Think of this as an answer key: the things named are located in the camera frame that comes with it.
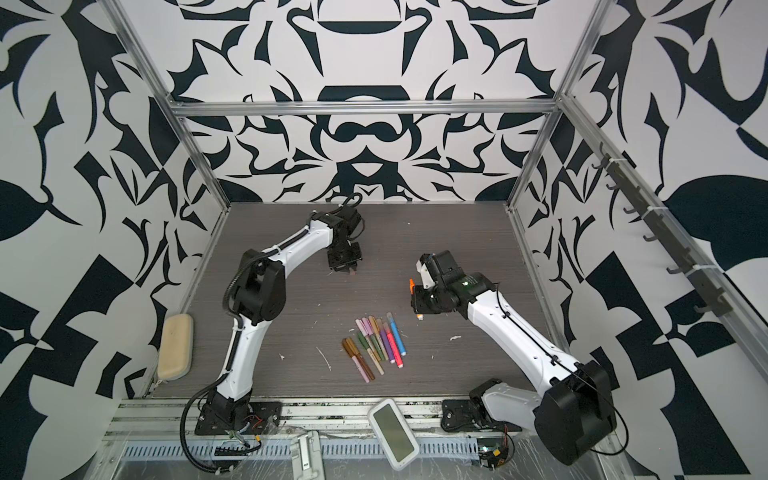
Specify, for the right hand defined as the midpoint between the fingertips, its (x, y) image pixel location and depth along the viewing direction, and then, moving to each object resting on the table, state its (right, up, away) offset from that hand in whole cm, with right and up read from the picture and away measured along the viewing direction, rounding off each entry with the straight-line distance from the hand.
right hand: (414, 301), depth 80 cm
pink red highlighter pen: (-5, -14, +5) cm, 16 cm away
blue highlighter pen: (-4, -11, +7) cm, 14 cm away
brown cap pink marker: (-16, -17, +3) cm, 23 cm away
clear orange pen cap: (-18, +5, +16) cm, 25 cm away
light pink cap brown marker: (-14, -10, +8) cm, 19 cm away
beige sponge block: (-64, -13, +2) cm, 66 cm away
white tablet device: (-6, -28, -11) cm, 30 cm away
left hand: (-16, +9, +18) cm, 26 cm away
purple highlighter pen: (-8, -13, +6) cm, 16 cm away
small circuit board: (+17, -33, -9) cm, 39 cm away
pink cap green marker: (-11, -12, +7) cm, 18 cm away
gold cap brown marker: (-16, -15, +5) cm, 23 cm away
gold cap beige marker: (-10, -10, +9) cm, 17 cm away
